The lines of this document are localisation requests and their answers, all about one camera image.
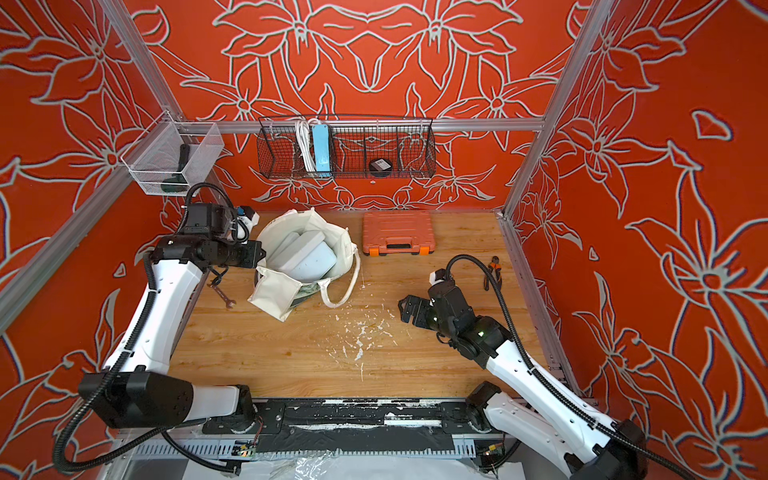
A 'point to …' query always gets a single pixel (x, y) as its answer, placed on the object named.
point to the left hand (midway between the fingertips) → (261, 249)
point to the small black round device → (380, 167)
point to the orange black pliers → (496, 265)
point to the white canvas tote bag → (274, 292)
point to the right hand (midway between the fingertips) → (410, 303)
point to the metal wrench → (228, 302)
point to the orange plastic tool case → (398, 232)
